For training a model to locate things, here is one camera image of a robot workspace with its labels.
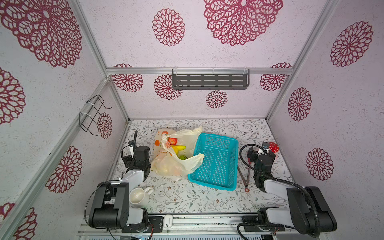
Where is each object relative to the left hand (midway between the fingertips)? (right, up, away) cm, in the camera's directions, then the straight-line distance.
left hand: (132, 155), depth 89 cm
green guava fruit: (+30, -1, +3) cm, 30 cm away
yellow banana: (+25, +3, +11) cm, 28 cm away
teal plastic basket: (+53, -8, +5) cm, 54 cm away
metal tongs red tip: (+67, -15, -3) cm, 68 cm away
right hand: (+76, +6, -3) cm, 77 cm away
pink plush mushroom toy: (+89, +4, +7) cm, 89 cm away
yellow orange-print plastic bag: (+21, -3, -6) cm, 22 cm away
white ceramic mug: (+7, -22, -8) cm, 24 cm away
